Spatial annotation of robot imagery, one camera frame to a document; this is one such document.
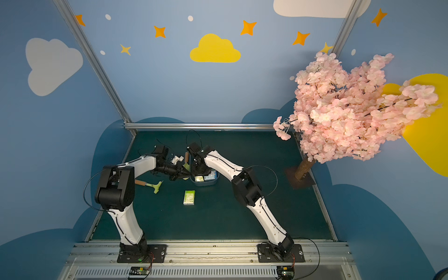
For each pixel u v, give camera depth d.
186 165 1.01
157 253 0.75
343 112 0.50
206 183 0.94
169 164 0.90
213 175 0.98
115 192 0.52
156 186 0.95
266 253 0.75
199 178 0.95
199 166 0.84
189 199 0.88
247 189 0.61
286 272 0.73
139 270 0.72
